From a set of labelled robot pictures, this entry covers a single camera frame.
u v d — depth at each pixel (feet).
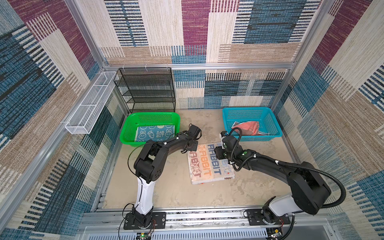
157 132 3.35
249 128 3.40
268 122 3.45
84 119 2.34
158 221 2.48
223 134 2.64
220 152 2.59
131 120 3.56
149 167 1.73
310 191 1.42
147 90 3.59
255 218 2.39
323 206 1.45
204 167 2.95
